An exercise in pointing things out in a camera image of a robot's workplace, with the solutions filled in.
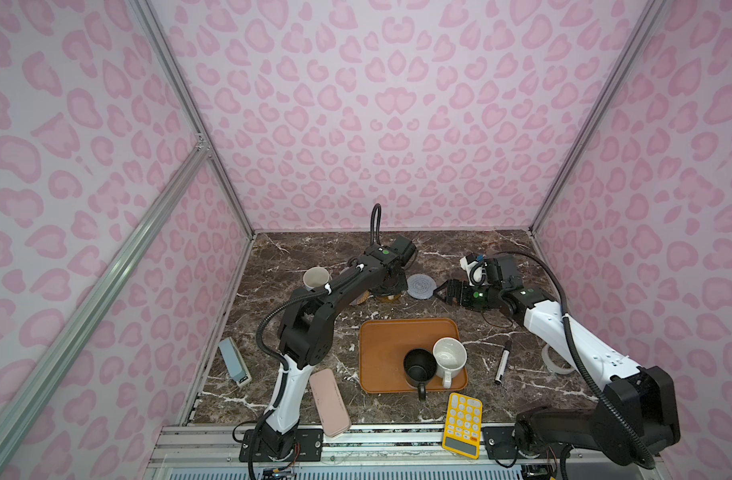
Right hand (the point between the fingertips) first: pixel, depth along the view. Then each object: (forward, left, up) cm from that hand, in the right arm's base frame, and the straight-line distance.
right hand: (447, 292), depth 81 cm
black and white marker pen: (-12, -17, -17) cm, 27 cm away
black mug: (-14, +7, -15) cm, 22 cm away
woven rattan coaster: (+8, +25, -17) cm, 32 cm away
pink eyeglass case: (-25, +31, -16) cm, 42 cm away
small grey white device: (-16, +58, -12) cm, 61 cm away
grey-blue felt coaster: (+14, +5, -18) cm, 23 cm away
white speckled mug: (-11, -2, -16) cm, 20 cm away
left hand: (+7, +13, -8) cm, 17 cm away
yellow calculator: (-29, -3, -16) cm, 33 cm away
